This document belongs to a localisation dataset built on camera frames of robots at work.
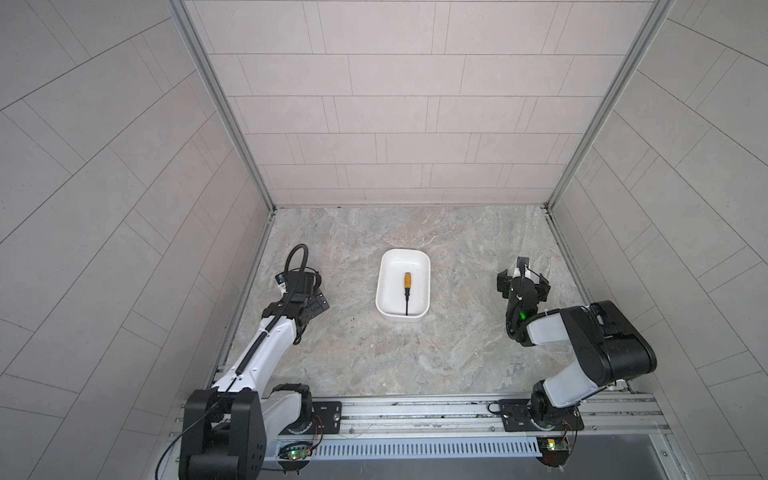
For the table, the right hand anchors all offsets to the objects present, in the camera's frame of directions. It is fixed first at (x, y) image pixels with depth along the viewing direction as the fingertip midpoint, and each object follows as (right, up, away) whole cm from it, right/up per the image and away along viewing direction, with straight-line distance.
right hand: (520, 269), depth 93 cm
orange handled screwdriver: (-36, -5, +1) cm, 36 cm away
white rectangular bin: (-41, -7, -1) cm, 42 cm away
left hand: (-63, -8, -6) cm, 64 cm away
